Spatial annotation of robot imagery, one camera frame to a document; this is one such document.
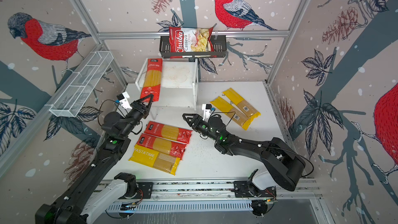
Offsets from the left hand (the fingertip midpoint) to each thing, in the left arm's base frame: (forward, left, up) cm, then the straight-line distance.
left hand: (151, 95), depth 66 cm
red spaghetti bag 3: (-8, +1, -34) cm, 35 cm away
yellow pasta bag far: (+21, -50, -34) cm, 64 cm away
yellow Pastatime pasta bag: (-16, +2, -35) cm, 38 cm away
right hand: (-4, -12, -15) cm, 19 cm away
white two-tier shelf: (+9, -10, -4) cm, 14 cm away
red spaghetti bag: (+8, +2, -1) cm, 8 cm away
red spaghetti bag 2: (-2, -8, -34) cm, 35 cm away
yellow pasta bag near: (+9, -46, -33) cm, 57 cm away
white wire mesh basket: (+5, +40, -6) cm, 41 cm away
